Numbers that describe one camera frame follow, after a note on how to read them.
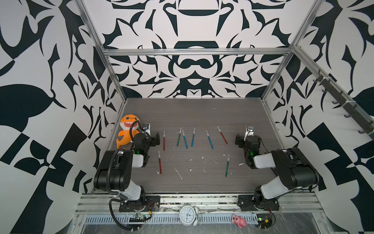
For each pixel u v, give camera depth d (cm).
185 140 97
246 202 74
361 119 54
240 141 87
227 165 87
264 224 71
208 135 99
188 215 68
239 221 68
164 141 97
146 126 81
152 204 73
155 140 86
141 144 73
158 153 91
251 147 73
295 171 46
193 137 99
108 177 42
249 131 81
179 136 99
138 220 73
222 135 100
